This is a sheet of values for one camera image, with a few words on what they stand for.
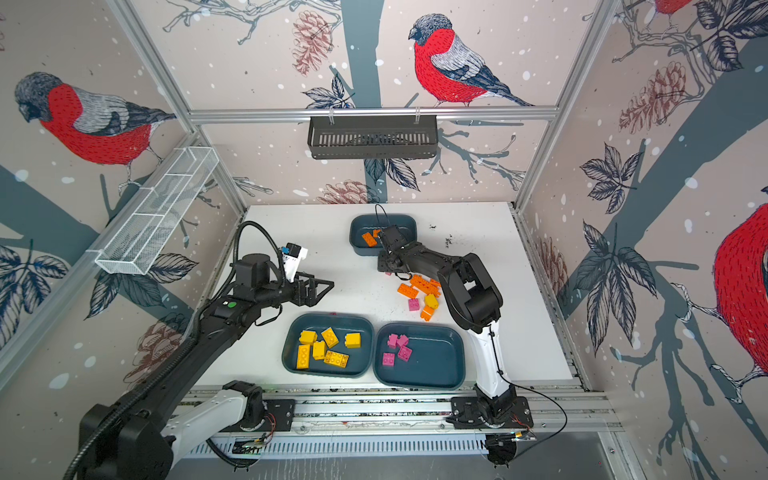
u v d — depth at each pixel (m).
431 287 0.97
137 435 0.38
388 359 0.81
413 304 0.92
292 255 0.70
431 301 0.92
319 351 0.82
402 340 0.83
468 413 0.73
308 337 0.86
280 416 0.73
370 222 1.14
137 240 0.71
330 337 0.86
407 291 0.96
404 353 0.83
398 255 0.73
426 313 0.90
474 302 0.55
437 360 0.81
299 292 0.69
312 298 0.70
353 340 0.84
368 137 1.07
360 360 0.81
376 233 1.14
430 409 0.76
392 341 0.83
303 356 0.83
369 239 1.10
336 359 0.81
